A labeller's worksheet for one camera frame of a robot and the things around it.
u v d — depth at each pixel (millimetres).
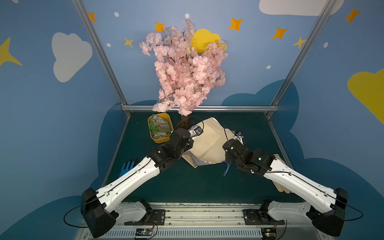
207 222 736
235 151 534
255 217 746
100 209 379
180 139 508
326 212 405
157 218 752
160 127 1062
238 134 636
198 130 626
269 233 720
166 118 1125
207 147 959
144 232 718
